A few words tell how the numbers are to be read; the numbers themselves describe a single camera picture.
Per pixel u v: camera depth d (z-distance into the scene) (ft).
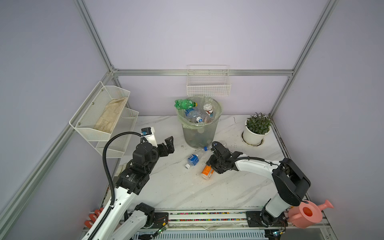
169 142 2.06
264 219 2.14
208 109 3.00
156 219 2.40
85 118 2.20
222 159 2.22
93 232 1.26
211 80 3.07
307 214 2.17
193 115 2.88
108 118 2.57
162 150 2.02
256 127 3.04
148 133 1.90
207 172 2.72
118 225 1.76
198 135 2.96
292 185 1.48
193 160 2.91
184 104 2.97
